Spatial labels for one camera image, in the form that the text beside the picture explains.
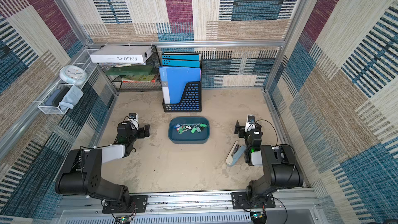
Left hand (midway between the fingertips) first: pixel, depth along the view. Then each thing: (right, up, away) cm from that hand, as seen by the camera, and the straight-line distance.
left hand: (140, 124), depth 95 cm
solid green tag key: (+37, -1, +4) cm, 38 cm away
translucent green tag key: (+24, -4, +4) cm, 24 cm away
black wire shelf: (-22, +25, +18) cm, 37 cm away
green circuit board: (+2, -39, -24) cm, 46 cm away
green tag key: (+31, -4, +3) cm, 32 cm away
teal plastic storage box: (+29, -4, +3) cm, 29 cm away
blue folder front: (+21, +26, -3) cm, 33 cm away
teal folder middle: (+24, +37, +2) cm, 45 cm away
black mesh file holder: (+30, +14, +5) cm, 34 cm away
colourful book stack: (+4, +29, +6) cm, 30 cm away
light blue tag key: (+35, -4, +3) cm, 35 cm away
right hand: (+63, +3, -4) cm, 64 cm away
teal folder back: (+24, +43, +5) cm, 50 cm away
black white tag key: (+28, -2, +4) cm, 29 cm away
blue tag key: (+21, -2, +5) cm, 22 cm away
